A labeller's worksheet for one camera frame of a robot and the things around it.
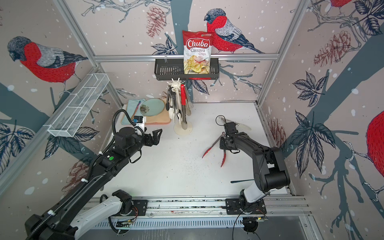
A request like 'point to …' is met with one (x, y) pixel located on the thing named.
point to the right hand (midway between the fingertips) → (223, 143)
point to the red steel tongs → (216, 141)
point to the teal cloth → (132, 106)
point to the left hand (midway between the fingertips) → (156, 126)
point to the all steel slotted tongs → (189, 104)
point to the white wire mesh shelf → (65, 124)
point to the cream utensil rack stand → (179, 127)
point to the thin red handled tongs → (183, 102)
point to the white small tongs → (171, 114)
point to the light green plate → (152, 107)
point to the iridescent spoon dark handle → (241, 180)
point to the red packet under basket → (199, 78)
